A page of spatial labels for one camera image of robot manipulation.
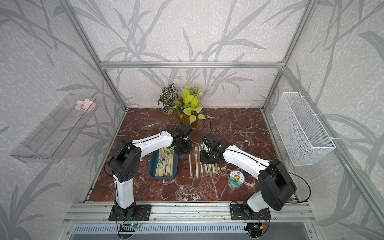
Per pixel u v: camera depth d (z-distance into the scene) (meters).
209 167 0.89
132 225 0.71
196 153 0.95
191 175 0.85
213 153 0.64
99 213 0.75
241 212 0.70
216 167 0.89
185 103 0.92
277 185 0.42
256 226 0.74
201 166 0.89
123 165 0.50
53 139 0.67
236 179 0.77
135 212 0.71
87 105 0.76
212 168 0.89
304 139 0.60
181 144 0.79
